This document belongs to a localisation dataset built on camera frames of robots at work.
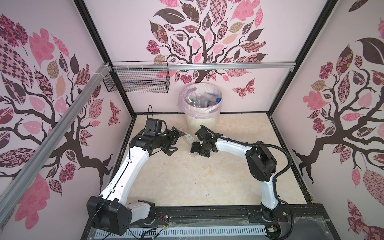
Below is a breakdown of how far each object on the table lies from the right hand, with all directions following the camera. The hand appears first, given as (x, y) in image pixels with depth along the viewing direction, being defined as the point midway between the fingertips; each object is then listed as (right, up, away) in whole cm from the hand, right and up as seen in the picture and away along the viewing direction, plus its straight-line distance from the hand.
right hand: (194, 150), depth 93 cm
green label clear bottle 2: (-4, +9, +5) cm, 11 cm away
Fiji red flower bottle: (+13, +35, +6) cm, 38 cm away
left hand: (-6, +7, -19) cm, 21 cm away
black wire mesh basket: (-35, +47, +1) cm, 59 cm away
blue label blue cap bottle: (0, -2, -3) cm, 4 cm away
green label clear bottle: (-2, +32, +4) cm, 32 cm away
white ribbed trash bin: (-1, +16, +4) cm, 17 cm away
